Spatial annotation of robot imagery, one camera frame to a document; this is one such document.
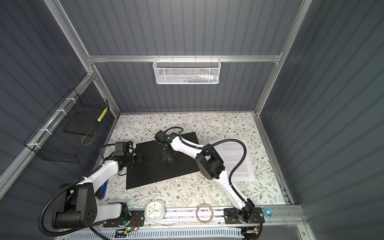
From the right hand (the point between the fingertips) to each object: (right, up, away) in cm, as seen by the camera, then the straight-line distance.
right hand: (170, 156), depth 97 cm
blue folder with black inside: (-10, -8, -1) cm, 13 cm away
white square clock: (-4, -23, -23) cm, 33 cm away
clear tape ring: (+25, -27, -22) cm, 43 cm away
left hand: (-15, 0, -7) cm, 16 cm away
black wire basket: (-47, +16, -25) cm, 56 cm away
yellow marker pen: (-35, +24, -17) cm, 46 cm away
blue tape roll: (+54, -25, -21) cm, 63 cm away
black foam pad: (-42, +21, -20) cm, 51 cm away
